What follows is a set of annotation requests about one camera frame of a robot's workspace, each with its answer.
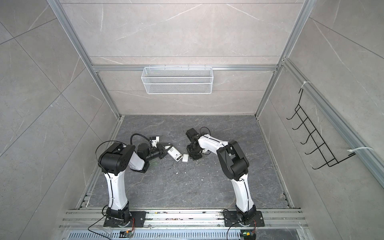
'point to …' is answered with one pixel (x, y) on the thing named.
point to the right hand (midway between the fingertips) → (187, 154)
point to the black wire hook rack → (321, 146)
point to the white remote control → (175, 153)
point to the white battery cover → (185, 158)
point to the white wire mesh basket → (177, 80)
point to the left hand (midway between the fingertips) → (172, 143)
